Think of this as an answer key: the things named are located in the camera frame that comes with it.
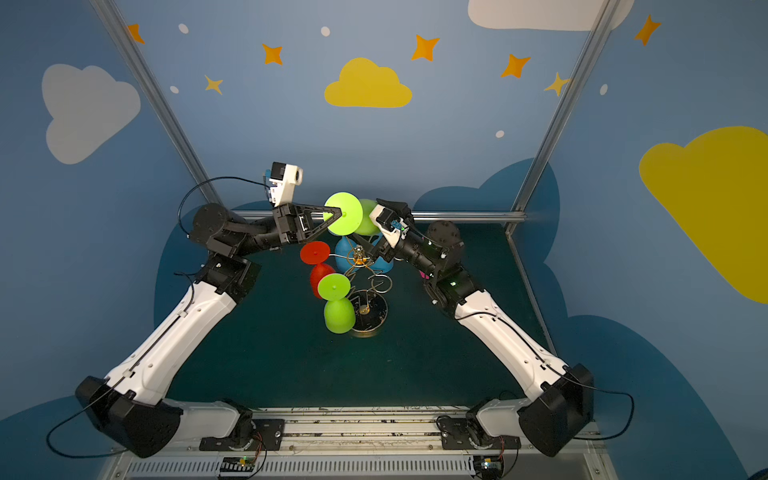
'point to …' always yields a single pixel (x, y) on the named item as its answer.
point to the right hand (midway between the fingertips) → (372, 210)
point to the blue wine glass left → (344, 252)
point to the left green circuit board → (237, 464)
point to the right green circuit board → (488, 466)
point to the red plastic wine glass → (317, 252)
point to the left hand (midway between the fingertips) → (337, 212)
